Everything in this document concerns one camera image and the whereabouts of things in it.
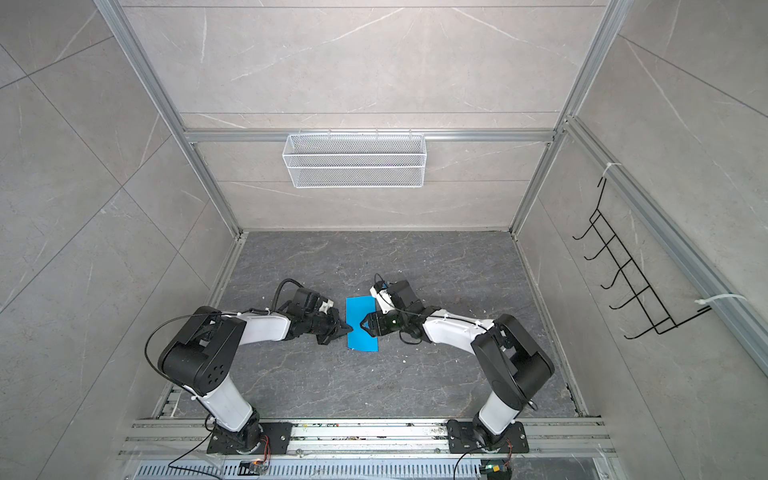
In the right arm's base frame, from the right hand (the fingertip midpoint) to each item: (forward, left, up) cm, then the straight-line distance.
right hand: (369, 320), depth 89 cm
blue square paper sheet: (+8, +5, -8) cm, 12 cm away
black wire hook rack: (-3, -62, +25) cm, 67 cm away
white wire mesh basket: (+48, +4, +25) cm, 54 cm away
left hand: (+1, +5, -3) cm, 6 cm away
